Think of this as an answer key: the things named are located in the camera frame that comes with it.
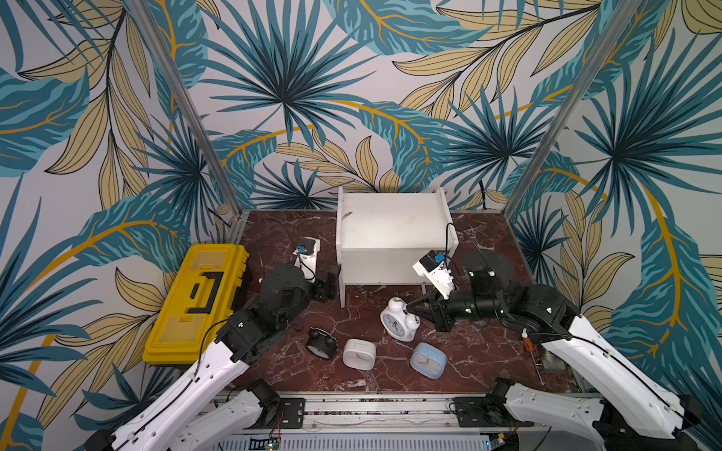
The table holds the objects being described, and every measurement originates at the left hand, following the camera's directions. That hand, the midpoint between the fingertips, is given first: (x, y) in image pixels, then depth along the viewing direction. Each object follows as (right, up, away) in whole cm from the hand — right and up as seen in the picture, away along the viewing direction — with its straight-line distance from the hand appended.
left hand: (325, 268), depth 68 cm
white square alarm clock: (+8, -25, +9) cm, 27 cm away
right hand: (+19, -8, -8) cm, 22 cm away
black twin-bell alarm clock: (-2, -22, +10) cm, 24 cm away
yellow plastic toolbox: (-35, -8, +8) cm, 37 cm away
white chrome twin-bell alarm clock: (+17, -11, -7) cm, 21 cm away
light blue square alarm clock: (+27, -26, +8) cm, 38 cm away
